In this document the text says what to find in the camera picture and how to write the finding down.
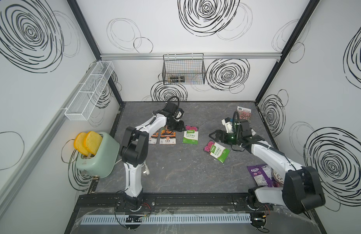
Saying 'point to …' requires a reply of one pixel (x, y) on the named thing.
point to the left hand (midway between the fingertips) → (182, 128)
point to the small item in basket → (180, 79)
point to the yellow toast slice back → (79, 143)
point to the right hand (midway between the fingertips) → (216, 136)
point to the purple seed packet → (263, 175)
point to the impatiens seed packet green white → (190, 135)
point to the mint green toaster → (102, 164)
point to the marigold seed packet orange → (167, 137)
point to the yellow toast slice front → (92, 141)
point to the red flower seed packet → (244, 113)
